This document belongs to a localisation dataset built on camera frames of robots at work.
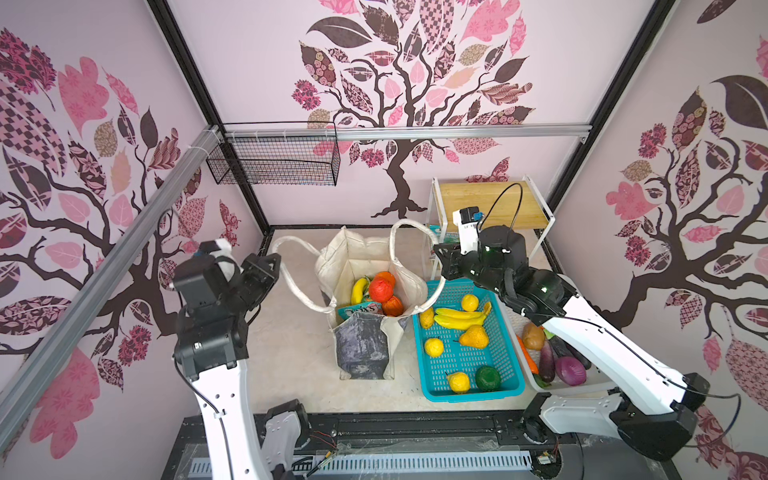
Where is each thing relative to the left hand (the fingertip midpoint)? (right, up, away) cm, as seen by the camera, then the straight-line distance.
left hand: (284, 260), depth 62 cm
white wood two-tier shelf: (+57, +15, +19) cm, 62 cm away
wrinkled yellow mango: (+34, -18, +26) cm, 47 cm away
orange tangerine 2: (+24, -15, +24) cm, 37 cm away
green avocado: (+49, -32, +15) cm, 60 cm away
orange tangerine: (+22, -6, +27) cm, 36 cm away
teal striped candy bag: (+18, -15, +23) cm, 32 cm away
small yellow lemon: (+35, -25, +21) cm, 48 cm away
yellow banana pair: (+45, -20, +29) cm, 57 cm away
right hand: (+33, +4, +4) cm, 34 cm away
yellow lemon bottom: (+41, -33, +15) cm, 55 cm away
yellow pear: (+47, -23, +22) cm, 57 cm away
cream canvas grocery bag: (+17, -23, +10) cm, 30 cm away
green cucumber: (+63, -33, +16) cm, 73 cm away
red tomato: (+20, -9, +21) cm, 31 cm away
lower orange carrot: (+63, -28, +22) cm, 73 cm away
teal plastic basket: (+45, -27, +25) cm, 58 cm away
